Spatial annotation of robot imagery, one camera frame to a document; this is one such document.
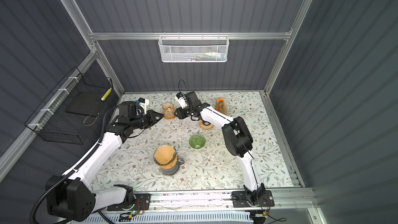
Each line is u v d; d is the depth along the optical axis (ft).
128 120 2.00
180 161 2.66
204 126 3.25
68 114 2.38
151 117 2.28
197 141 3.12
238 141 1.83
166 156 2.57
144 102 2.44
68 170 1.40
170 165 2.40
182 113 2.77
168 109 3.53
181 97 2.78
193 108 2.49
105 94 2.67
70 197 1.29
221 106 3.31
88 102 2.47
